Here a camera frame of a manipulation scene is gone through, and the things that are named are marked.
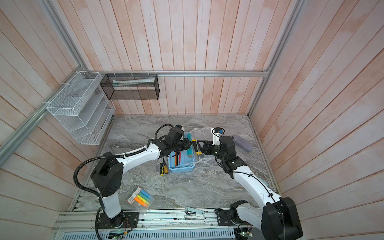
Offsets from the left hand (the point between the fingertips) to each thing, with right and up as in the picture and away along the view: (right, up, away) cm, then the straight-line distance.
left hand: (191, 146), depth 87 cm
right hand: (+5, +3, -6) cm, 9 cm away
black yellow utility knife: (+2, +2, +4) cm, 5 cm away
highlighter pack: (-28, -27, -7) cm, 40 cm away
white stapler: (0, -33, -13) cm, 36 cm away
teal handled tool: (-1, -4, +1) cm, 4 cm away
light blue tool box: (-5, -11, +7) cm, 14 cm away
